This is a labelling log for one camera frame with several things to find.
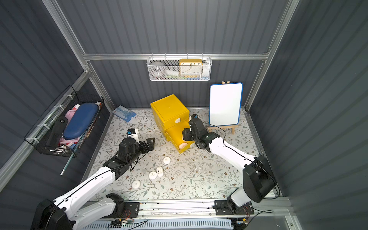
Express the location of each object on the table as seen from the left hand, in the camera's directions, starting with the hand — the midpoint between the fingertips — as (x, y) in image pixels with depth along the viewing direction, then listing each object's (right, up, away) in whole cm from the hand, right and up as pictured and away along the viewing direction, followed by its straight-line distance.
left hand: (148, 140), depth 81 cm
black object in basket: (-37, +6, -17) cm, 41 cm away
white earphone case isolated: (-7, -25, 0) cm, 26 cm away
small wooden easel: (+55, +7, +21) cm, 60 cm away
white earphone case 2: (+6, -19, +4) cm, 20 cm away
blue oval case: (-29, +12, -12) cm, 34 cm away
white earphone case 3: (+2, -21, +3) cm, 22 cm away
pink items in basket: (-32, +1, -14) cm, 35 cm away
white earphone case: (+9, -14, +9) cm, 19 cm away
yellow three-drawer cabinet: (+12, +16, +10) cm, 22 cm away
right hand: (+23, +5, +4) cm, 24 cm away
